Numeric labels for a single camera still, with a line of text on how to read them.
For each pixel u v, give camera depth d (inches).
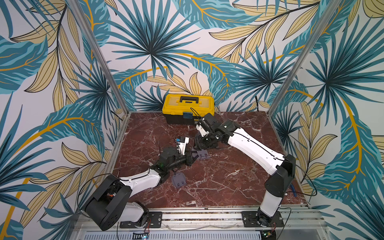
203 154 29.3
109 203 16.5
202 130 25.2
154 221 28.8
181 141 28.7
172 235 27.7
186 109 40.9
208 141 25.6
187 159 27.9
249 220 28.8
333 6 26.9
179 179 33.8
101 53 33.7
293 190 33.0
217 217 29.6
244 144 20.0
